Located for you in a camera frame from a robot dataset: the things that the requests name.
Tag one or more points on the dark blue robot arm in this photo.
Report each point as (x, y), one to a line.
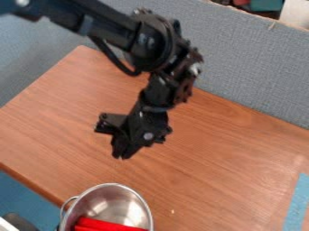
(142, 42)

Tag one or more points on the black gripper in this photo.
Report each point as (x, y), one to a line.
(137, 130)

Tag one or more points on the metal pot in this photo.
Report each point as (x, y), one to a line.
(110, 202)

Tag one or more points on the red object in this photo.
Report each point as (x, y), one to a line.
(89, 224)

